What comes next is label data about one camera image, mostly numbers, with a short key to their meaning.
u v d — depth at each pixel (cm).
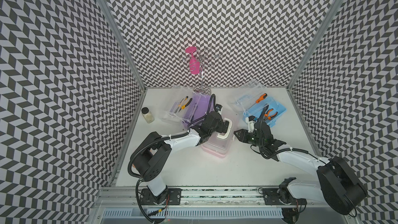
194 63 101
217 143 79
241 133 79
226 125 79
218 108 77
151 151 50
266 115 102
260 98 99
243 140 80
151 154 49
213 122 66
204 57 103
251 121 78
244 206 72
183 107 96
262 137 66
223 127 79
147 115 93
